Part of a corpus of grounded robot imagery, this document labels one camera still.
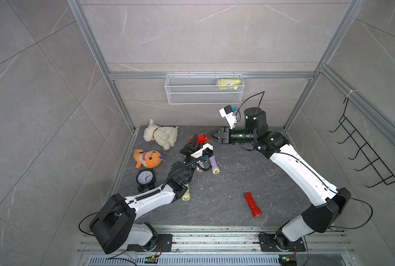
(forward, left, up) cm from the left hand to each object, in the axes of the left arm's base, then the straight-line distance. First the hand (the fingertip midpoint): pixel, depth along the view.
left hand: (196, 134), depth 70 cm
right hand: (-4, -5, +3) cm, 7 cm away
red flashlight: (-3, -2, 0) cm, 3 cm away
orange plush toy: (+5, +27, -26) cm, 38 cm away
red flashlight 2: (-23, -28, -32) cm, 49 cm away
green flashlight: (-15, +6, -32) cm, 36 cm away
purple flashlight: (+4, -2, -32) cm, 32 cm away
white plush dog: (+22, +20, -25) cm, 39 cm away
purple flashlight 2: (+1, -10, -32) cm, 33 cm away
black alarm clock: (-4, +30, -32) cm, 44 cm away
